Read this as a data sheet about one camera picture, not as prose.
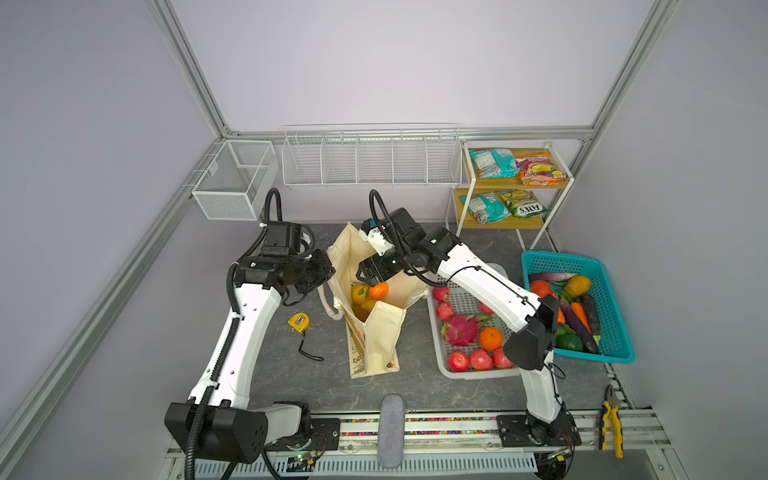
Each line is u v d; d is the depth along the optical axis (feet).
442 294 3.06
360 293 2.99
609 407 2.52
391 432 2.36
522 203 3.33
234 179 3.28
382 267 2.23
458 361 2.65
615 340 2.71
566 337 2.79
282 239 1.81
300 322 3.00
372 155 3.21
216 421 1.21
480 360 2.63
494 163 2.80
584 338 2.78
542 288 3.09
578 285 3.14
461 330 2.71
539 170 2.76
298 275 1.96
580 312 3.01
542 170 2.74
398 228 1.93
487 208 3.25
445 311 2.95
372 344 2.64
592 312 2.93
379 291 2.99
